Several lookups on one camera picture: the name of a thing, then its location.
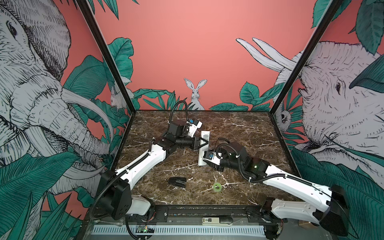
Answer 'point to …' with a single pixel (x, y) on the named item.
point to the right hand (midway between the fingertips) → (204, 154)
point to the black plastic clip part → (178, 181)
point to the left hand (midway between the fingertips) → (207, 140)
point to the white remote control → (205, 135)
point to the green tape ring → (217, 186)
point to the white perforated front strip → (189, 230)
